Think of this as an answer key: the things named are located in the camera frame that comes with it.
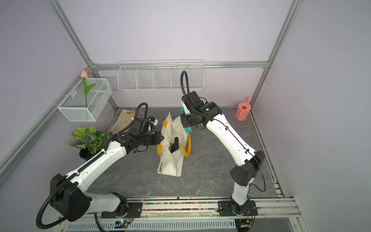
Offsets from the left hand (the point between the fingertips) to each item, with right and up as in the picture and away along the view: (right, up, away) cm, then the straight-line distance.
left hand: (164, 138), depth 79 cm
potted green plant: (-38, -1, -4) cm, 39 cm away
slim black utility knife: (+4, -7, +17) cm, 19 cm away
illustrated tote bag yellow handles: (+5, -6, -9) cm, 12 cm away
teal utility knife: (+14, +5, -7) cm, 16 cm away
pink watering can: (+53, +18, +26) cm, 62 cm away
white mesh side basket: (-50, +18, 0) cm, 53 cm away
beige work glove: (-38, +9, +33) cm, 51 cm away
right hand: (+12, +11, -4) cm, 17 cm away
